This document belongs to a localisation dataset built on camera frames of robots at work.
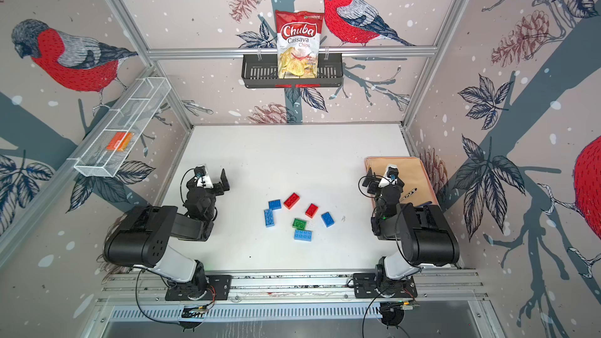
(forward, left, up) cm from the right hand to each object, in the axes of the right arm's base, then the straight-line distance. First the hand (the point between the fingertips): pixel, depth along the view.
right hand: (381, 169), depth 90 cm
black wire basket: (+31, +50, +24) cm, 63 cm away
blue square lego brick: (-17, +21, -9) cm, 29 cm away
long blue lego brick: (-18, +44, -9) cm, 48 cm away
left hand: (-3, +66, +2) cm, 66 cm away
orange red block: (-7, +89, +23) cm, 92 cm away
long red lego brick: (-10, +36, -10) cm, 38 cm away
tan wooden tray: (+5, -16, -9) cm, 19 cm away
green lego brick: (-19, +32, -11) cm, 39 cm away
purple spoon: (-3, -16, -10) cm, 19 cm away
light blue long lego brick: (-24, +30, -10) cm, 40 cm away
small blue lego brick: (-12, +42, -9) cm, 45 cm away
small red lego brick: (-14, +27, -10) cm, 32 cm away
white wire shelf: (-12, +92, +21) cm, 95 cm away
